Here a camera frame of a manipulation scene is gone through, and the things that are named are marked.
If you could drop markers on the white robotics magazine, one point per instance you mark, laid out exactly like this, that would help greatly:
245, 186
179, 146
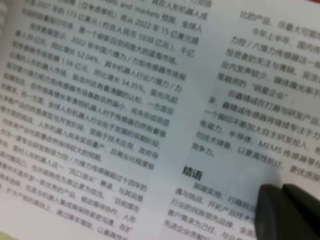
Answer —
154, 119

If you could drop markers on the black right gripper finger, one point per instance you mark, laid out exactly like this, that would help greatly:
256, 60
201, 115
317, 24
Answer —
286, 213

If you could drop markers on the green checkered tablecloth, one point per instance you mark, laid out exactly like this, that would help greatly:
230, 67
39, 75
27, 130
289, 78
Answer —
5, 236

